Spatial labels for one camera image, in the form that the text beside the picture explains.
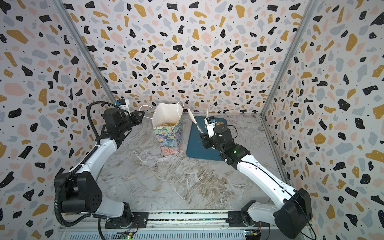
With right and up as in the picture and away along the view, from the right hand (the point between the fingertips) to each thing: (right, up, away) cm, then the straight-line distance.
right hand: (202, 129), depth 75 cm
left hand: (-31, +11, +5) cm, 34 cm away
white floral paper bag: (-24, +7, +26) cm, 36 cm away
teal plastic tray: (-5, -13, +26) cm, 29 cm away
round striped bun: (-21, +3, +27) cm, 34 cm away
